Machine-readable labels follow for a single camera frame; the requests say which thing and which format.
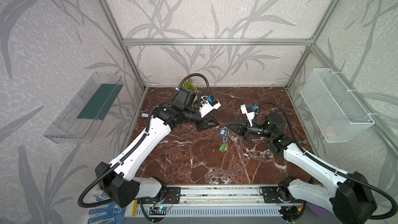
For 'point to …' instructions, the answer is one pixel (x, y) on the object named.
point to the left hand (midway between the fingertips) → (218, 118)
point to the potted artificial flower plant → (188, 84)
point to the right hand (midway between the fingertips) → (228, 122)
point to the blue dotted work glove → (106, 214)
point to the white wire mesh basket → (338, 115)
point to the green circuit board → (158, 210)
